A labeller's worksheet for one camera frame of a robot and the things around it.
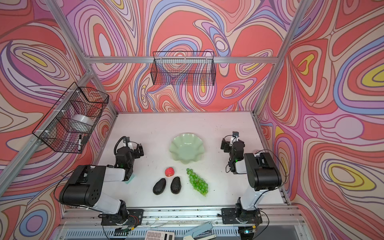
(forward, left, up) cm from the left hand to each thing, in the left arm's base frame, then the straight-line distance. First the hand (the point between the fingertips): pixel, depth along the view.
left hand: (134, 144), depth 93 cm
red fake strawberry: (-18, -24, -2) cm, 30 cm away
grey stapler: (-46, -42, -4) cm, 62 cm away
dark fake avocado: (-25, -19, -4) cm, 31 cm away
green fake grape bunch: (-24, -40, -2) cm, 47 cm away
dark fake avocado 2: (-25, -28, -2) cm, 38 cm away
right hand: (+3, -62, -2) cm, 63 cm away
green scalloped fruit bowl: (+1, -33, -6) cm, 34 cm away
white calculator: (-46, -22, -5) cm, 51 cm away
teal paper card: (-24, -7, +7) cm, 26 cm away
